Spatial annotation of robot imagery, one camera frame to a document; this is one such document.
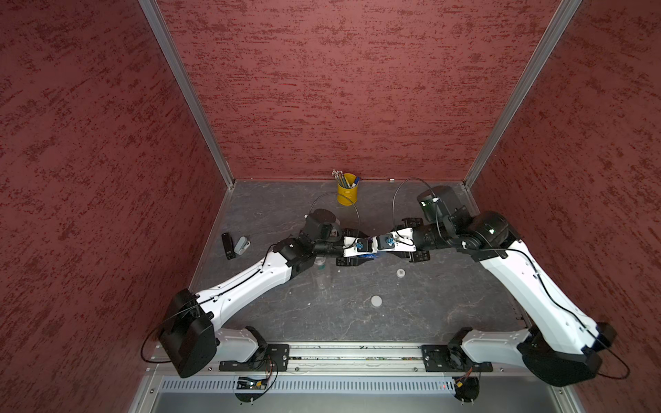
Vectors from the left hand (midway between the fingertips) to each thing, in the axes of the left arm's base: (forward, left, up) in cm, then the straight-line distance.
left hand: (367, 247), depth 73 cm
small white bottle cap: (+3, -14, -23) cm, 27 cm away
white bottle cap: (-7, -5, -23) cm, 25 cm away
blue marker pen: (+39, +1, -12) cm, 41 cm away
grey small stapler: (+12, +45, -20) cm, 51 cm away
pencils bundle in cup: (+36, +8, -7) cm, 37 cm away
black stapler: (+12, +50, -20) cm, 55 cm away
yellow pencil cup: (+34, +5, -16) cm, 38 cm away
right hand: (-2, -5, +7) cm, 9 cm away
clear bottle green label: (0, +15, -22) cm, 27 cm away
